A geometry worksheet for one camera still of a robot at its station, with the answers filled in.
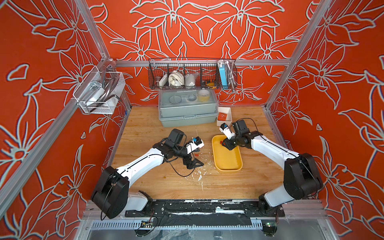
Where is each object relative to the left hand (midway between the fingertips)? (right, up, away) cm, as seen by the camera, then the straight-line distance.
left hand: (200, 155), depth 78 cm
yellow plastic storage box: (+17, -6, +11) cm, 20 cm away
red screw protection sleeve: (+15, +4, +16) cm, 22 cm away
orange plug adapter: (+18, +21, +28) cm, 39 cm away
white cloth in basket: (-14, +44, +11) cm, 47 cm away
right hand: (+15, +6, +11) cm, 19 cm away
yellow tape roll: (+4, +36, +26) cm, 45 cm away
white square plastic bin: (+22, +26, +33) cm, 47 cm away
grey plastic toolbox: (-10, +27, +17) cm, 33 cm away
